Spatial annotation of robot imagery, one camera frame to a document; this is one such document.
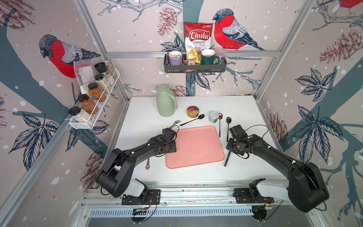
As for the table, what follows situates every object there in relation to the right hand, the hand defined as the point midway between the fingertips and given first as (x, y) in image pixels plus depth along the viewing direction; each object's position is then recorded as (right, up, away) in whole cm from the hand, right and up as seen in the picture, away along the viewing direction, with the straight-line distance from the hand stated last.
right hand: (229, 145), depth 87 cm
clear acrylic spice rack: (-73, +16, -22) cm, 78 cm away
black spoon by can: (-16, +18, +20) cm, 31 cm away
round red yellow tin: (-22, +21, +20) cm, 36 cm away
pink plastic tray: (-21, -2, +5) cm, 21 cm away
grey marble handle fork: (-35, +13, +16) cm, 41 cm away
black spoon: (+6, +14, +19) cm, 25 cm away
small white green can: (-7, +17, +15) cm, 24 cm away
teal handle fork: (-2, -7, -4) cm, 8 cm away
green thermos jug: (-41, +28, +10) cm, 51 cm away
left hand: (-35, 0, +3) cm, 35 cm away
